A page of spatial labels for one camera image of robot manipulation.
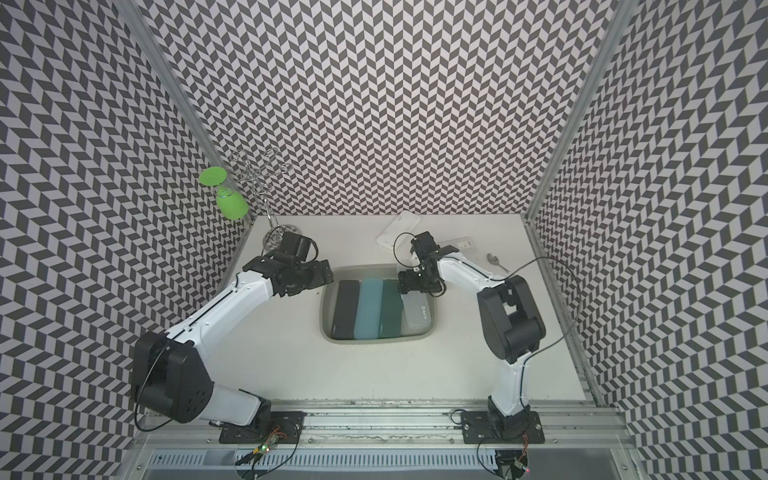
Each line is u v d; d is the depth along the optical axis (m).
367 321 0.91
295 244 0.66
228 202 0.95
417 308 0.91
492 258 1.05
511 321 0.50
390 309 0.92
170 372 0.40
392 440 0.72
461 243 1.06
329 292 0.95
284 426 0.73
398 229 1.12
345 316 0.91
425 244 0.77
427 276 0.72
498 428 0.65
